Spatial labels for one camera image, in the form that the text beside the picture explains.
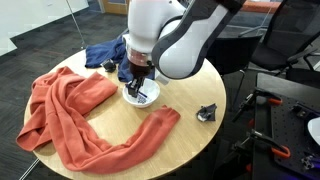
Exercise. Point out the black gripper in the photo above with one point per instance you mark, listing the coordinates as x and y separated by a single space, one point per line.
140 70

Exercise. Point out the purple Expo marker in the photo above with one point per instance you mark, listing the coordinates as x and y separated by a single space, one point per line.
143 95

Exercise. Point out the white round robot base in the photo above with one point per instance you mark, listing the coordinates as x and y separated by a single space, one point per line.
315 130

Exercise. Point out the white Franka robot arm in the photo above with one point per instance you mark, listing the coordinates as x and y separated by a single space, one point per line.
180 43

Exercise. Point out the white bowl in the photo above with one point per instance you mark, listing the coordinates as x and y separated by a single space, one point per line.
151 90

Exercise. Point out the small patterned binder clip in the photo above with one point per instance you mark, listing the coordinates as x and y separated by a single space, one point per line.
142 100

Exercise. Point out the navy blue cloth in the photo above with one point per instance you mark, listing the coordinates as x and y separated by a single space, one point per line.
103 53

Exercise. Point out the orange fleece cloth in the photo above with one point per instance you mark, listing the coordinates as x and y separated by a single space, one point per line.
66 116

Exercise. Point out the black and silver clip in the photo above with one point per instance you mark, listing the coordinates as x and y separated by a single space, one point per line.
206 112

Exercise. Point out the wooden door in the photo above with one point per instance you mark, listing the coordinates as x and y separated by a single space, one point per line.
115 6

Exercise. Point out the thin metal stand leg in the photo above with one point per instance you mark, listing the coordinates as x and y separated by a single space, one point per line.
75 24

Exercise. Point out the black armless chair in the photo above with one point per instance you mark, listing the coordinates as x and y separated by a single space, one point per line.
233 55

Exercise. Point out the orange upholstered bench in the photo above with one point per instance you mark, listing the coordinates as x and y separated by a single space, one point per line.
263 6

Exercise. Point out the black perforated mounting table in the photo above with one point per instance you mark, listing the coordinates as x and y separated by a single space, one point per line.
286 133

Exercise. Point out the black mounting block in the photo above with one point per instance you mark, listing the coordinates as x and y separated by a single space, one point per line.
301 110

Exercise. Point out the large black office chair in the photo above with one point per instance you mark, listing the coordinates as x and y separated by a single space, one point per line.
293 30

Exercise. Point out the white wall board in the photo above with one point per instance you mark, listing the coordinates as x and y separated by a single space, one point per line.
30 16

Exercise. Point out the small metal bracket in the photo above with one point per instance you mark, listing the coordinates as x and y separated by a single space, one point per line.
308 162

